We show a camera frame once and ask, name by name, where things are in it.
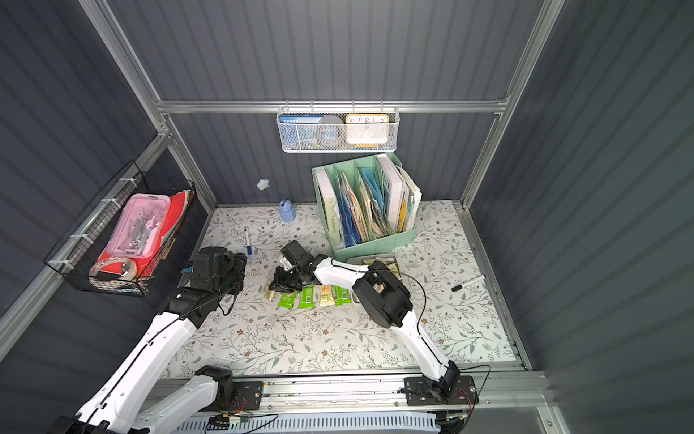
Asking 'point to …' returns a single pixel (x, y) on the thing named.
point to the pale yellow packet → (270, 294)
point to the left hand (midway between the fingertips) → (242, 256)
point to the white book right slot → (394, 180)
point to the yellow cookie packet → (326, 296)
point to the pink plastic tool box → (138, 231)
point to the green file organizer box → (366, 203)
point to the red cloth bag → (176, 212)
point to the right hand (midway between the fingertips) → (273, 284)
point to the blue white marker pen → (248, 246)
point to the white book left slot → (330, 206)
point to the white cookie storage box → (390, 260)
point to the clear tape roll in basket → (129, 274)
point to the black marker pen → (468, 283)
